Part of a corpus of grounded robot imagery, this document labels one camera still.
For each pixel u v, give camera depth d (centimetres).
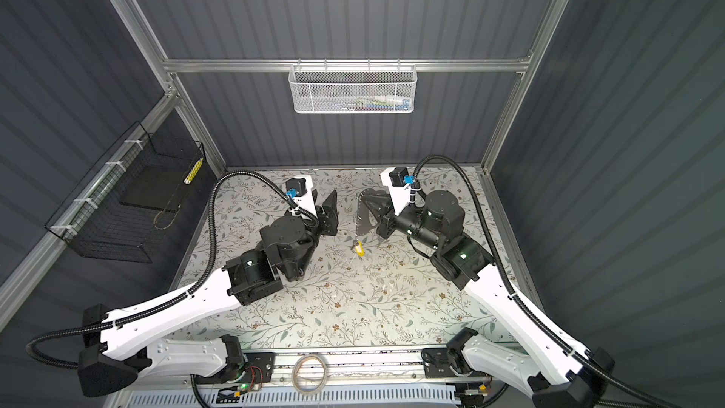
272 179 50
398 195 54
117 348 39
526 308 42
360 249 73
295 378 71
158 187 74
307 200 53
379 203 57
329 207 57
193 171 81
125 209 72
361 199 63
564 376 38
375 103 93
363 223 68
